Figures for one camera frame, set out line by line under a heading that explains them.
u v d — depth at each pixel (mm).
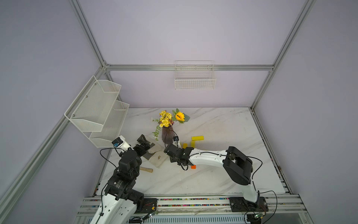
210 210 731
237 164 515
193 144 988
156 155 927
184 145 968
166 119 780
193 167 873
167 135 956
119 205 470
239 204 735
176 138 789
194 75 948
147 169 860
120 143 574
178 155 677
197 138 1014
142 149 625
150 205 732
